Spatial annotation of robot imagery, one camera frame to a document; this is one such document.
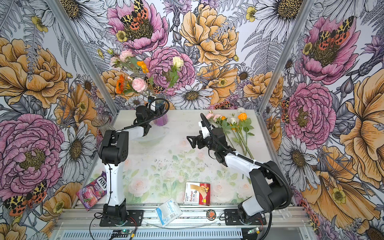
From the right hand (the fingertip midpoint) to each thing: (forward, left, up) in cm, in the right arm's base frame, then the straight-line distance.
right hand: (194, 138), depth 86 cm
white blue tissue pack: (-34, +14, -16) cm, 40 cm away
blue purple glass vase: (+23, +20, +4) cm, 31 cm away
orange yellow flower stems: (+15, -32, -16) cm, 39 cm away
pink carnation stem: (+28, -13, -13) cm, 34 cm away
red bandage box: (-26, -1, -12) cm, 29 cm away
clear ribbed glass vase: (+11, +54, +2) cm, 56 cm away
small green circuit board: (-41, +33, -16) cm, 55 cm away
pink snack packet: (-24, +53, -12) cm, 59 cm away
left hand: (+28, +22, +1) cm, 36 cm away
